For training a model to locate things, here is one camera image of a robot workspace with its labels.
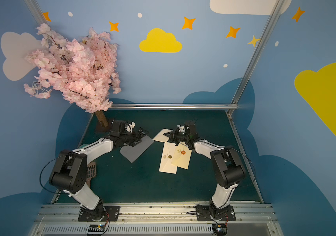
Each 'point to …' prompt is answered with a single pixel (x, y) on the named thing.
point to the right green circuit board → (220, 229)
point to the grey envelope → (133, 153)
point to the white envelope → (165, 164)
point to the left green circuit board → (96, 227)
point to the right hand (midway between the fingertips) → (164, 132)
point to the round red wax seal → (183, 152)
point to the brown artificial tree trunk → (102, 118)
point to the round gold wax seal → (170, 156)
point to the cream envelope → (182, 156)
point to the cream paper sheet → (160, 136)
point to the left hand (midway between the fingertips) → (146, 134)
